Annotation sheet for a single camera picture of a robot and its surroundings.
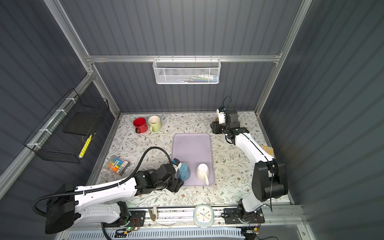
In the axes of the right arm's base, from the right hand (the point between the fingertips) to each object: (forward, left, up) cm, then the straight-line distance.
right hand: (217, 124), depth 89 cm
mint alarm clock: (-45, +9, -16) cm, 48 cm away
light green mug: (+12, +43, -10) cm, 45 cm away
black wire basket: (-15, +77, +12) cm, 79 cm away
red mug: (+12, +54, -13) cm, 57 cm away
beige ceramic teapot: (-4, +1, +9) cm, 10 cm away
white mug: (-26, +9, -10) cm, 29 cm away
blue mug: (-26, +19, -8) cm, 34 cm away
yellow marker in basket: (-21, +64, +11) cm, 68 cm away
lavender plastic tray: (-5, +14, -19) cm, 25 cm away
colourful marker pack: (-19, +61, -16) cm, 66 cm away
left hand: (-30, +21, -11) cm, 38 cm away
